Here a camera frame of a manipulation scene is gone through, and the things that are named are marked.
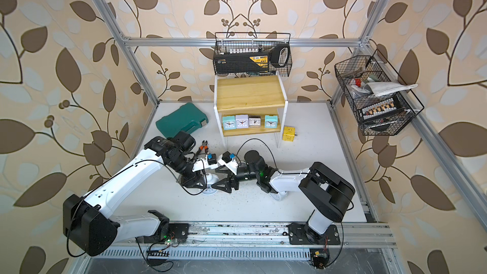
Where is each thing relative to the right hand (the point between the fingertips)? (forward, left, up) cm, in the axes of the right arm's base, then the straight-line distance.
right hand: (215, 177), depth 77 cm
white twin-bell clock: (-2, 0, +5) cm, 5 cm away
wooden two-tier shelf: (+27, -19, +20) cm, 38 cm away
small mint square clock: (+23, -25, +7) cm, 35 cm away
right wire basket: (+38, -62, +22) cm, 76 cm away
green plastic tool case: (+40, +21, -8) cm, 46 cm away
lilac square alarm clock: (+23, -11, +7) cm, 27 cm away
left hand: (-2, +4, +2) cm, 5 cm away
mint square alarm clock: (+23, -5, +7) cm, 25 cm away
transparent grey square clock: (+23, -17, +7) cm, 30 cm away
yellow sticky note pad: (+26, -36, -7) cm, 45 cm away
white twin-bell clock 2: (-7, -26, -6) cm, 28 cm away
